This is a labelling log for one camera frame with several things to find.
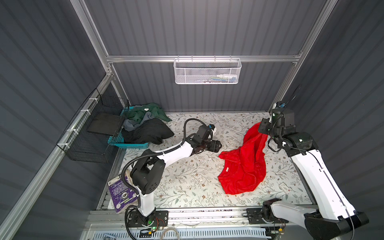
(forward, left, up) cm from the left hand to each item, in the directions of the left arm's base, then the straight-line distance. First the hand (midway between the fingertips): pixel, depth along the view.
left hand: (217, 144), depth 88 cm
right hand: (-4, -21, +22) cm, 31 cm away
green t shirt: (+23, +50, +6) cm, 55 cm away
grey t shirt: (+14, +54, +3) cm, 55 cm away
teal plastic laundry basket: (+12, +65, -8) cm, 66 cm away
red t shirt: (-13, -15, -8) cm, 21 cm away
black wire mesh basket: (-1, +69, +11) cm, 70 cm away
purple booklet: (-24, +53, -11) cm, 59 cm away
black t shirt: (+11, +40, +2) cm, 41 cm away
